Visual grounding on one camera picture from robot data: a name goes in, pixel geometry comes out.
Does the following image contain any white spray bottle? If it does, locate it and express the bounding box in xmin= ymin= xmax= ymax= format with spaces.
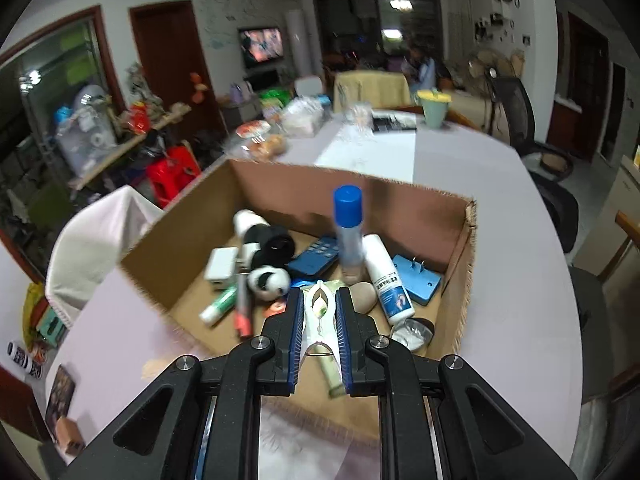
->
xmin=362 ymin=234 xmax=417 ymax=326

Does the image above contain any black smartphone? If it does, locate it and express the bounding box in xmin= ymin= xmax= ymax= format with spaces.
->
xmin=44 ymin=364 xmax=77 ymax=443

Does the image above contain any chair with yellow cover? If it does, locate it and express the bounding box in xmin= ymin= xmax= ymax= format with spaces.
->
xmin=332 ymin=71 xmax=411 ymax=113

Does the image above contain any green snack packet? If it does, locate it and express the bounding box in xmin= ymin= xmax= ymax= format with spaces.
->
xmin=260 ymin=89 xmax=292 ymax=121

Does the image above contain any red plastic stool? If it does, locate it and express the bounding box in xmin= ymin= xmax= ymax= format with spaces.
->
xmin=146 ymin=146 xmax=203 ymax=208

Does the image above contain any grey smooth stone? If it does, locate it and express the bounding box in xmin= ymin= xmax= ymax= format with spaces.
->
xmin=348 ymin=281 xmax=377 ymax=316

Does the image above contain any brown cardboard box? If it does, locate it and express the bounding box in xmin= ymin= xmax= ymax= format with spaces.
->
xmin=120 ymin=159 xmax=478 ymax=448

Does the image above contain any green white packet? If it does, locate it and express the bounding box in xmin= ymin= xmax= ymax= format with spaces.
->
xmin=319 ymin=352 xmax=347 ymax=401

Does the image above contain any blue remote control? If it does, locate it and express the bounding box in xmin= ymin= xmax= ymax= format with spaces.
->
xmin=287 ymin=236 xmax=341 ymax=277

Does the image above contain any black flat device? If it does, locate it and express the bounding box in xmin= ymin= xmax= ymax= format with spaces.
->
xmin=372 ymin=112 xmax=417 ymax=133

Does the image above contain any black marker pen red cap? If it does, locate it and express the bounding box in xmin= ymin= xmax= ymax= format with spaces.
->
xmin=234 ymin=271 xmax=253 ymax=338

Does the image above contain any white clothespin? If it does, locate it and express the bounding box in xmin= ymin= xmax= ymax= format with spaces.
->
xmin=297 ymin=280 xmax=343 ymax=361

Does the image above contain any wall television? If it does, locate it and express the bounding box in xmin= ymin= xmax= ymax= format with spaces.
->
xmin=238 ymin=26 xmax=285 ymax=68

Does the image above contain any wooden plank shelf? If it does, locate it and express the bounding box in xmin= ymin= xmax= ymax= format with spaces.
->
xmin=67 ymin=105 xmax=191 ymax=191

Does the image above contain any dark wooden door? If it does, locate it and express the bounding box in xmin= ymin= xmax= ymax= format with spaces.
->
xmin=547 ymin=10 xmax=613 ymax=161

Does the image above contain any white plastic bag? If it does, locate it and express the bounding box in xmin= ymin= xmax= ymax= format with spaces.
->
xmin=282 ymin=96 xmax=326 ymax=137

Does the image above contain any red white snack bowl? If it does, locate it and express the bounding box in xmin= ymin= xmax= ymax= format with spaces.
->
xmin=235 ymin=120 xmax=273 ymax=138

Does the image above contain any green white tube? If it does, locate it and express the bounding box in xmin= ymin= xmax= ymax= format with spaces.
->
xmin=199 ymin=285 xmax=238 ymax=324

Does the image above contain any clear fruit bowl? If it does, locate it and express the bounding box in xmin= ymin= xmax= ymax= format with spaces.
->
xmin=227 ymin=132 xmax=288 ymax=161

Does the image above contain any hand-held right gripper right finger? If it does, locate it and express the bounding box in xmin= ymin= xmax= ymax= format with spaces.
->
xmin=335 ymin=286 xmax=578 ymax=480

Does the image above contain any white charger plug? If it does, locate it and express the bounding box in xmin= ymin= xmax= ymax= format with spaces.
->
xmin=204 ymin=246 xmax=240 ymax=286

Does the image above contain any black office chair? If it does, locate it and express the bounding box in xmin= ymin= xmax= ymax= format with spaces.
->
xmin=492 ymin=77 xmax=581 ymax=253

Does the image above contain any chair with white cover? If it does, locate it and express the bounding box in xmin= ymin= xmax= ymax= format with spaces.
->
xmin=45 ymin=185 xmax=166 ymax=328

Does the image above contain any green mug yellow lid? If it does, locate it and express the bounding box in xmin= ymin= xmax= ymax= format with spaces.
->
xmin=417 ymin=89 xmax=453 ymax=129

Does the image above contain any white standing air conditioner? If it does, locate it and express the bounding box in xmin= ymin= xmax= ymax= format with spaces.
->
xmin=285 ymin=9 xmax=313 ymax=83

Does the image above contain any blue plug adapter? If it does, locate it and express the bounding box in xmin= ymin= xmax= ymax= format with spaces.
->
xmin=391 ymin=254 xmax=443 ymax=307

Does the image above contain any clear plastic storage bin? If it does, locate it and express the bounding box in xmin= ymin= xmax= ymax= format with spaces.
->
xmin=52 ymin=85 xmax=121 ymax=176

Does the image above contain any clear glass cup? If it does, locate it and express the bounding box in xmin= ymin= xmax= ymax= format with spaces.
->
xmin=347 ymin=104 xmax=373 ymax=133

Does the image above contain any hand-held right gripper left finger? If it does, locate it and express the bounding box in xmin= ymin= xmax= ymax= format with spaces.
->
xmin=60 ymin=287 xmax=306 ymax=480

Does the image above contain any grey television cabinet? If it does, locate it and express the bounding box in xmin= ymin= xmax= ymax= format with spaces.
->
xmin=220 ymin=70 xmax=281 ymax=126

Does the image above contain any wooden chair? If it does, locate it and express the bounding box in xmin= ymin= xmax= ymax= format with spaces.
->
xmin=597 ymin=210 xmax=640 ymax=283

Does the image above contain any cloth-covered desktop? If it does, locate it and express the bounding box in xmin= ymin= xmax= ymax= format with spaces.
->
xmin=42 ymin=110 xmax=586 ymax=480

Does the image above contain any brown wooden door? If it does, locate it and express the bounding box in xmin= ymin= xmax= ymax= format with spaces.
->
xmin=129 ymin=0 xmax=226 ymax=136

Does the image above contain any black white patterned can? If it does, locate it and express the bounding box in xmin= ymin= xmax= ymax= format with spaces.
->
xmin=7 ymin=342 xmax=43 ymax=381

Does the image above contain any blue capped glue stick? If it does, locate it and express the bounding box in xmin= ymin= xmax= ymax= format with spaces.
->
xmin=333 ymin=185 xmax=366 ymax=281

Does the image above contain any standing electric fan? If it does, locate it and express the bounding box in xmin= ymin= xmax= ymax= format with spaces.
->
xmin=467 ymin=49 xmax=526 ymax=133

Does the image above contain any panda plush toy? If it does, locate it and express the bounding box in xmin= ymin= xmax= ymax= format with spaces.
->
xmin=232 ymin=209 xmax=297 ymax=303

